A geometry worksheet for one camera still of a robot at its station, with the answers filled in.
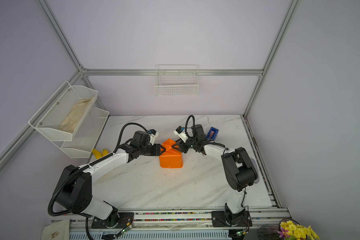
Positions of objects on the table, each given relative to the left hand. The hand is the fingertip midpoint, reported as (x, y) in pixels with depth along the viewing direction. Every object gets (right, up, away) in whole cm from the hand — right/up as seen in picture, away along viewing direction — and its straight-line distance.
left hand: (162, 153), depth 87 cm
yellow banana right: (-38, -1, +8) cm, 39 cm away
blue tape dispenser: (+32, +11, +14) cm, 37 cm away
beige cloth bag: (-48, -35, -16) cm, 61 cm away
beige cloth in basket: (-46, +18, -11) cm, 51 cm away
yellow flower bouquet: (+50, -21, -36) cm, 65 cm away
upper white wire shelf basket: (-52, +22, -9) cm, 57 cm away
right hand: (+7, +5, +2) cm, 8 cm away
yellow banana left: (-43, -1, +6) cm, 43 cm away
